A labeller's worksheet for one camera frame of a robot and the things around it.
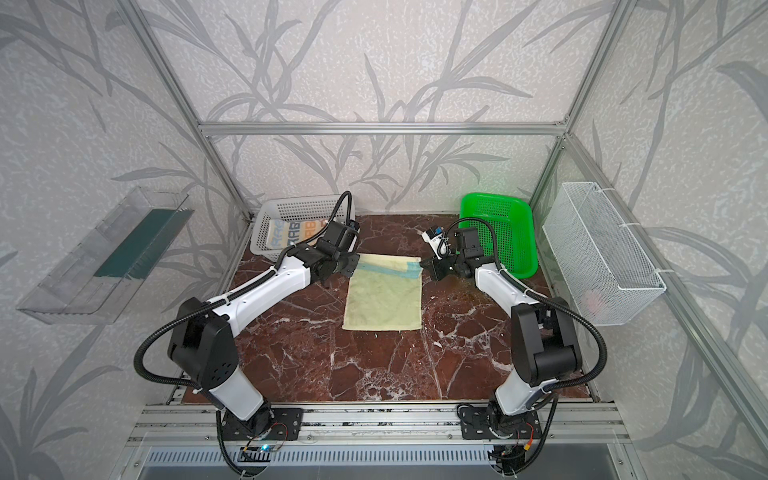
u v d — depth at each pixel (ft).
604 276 2.02
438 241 2.64
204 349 1.45
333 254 2.16
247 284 1.70
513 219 3.75
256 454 2.37
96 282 2.10
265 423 2.24
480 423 2.40
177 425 2.47
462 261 2.33
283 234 3.56
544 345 1.50
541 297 1.60
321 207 3.79
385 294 3.23
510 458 2.42
